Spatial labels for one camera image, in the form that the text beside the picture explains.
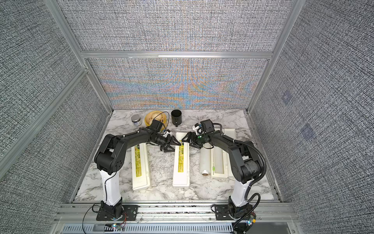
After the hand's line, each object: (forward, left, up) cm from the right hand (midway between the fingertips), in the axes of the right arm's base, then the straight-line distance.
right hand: (185, 138), depth 90 cm
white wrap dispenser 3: (-21, +2, -1) cm, 22 cm away
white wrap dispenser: (-14, -21, -4) cm, 25 cm away
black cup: (+22, +6, -3) cm, 23 cm away
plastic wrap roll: (-11, -13, -8) cm, 18 cm away
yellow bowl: (+24, +20, -7) cm, 32 cm away
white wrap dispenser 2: (-23, +23, -2) cm, 33 cm away
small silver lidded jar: (+19, +36, -5) cm, 41 cm away
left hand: (-4, +3, -2) cm, 5 cm away
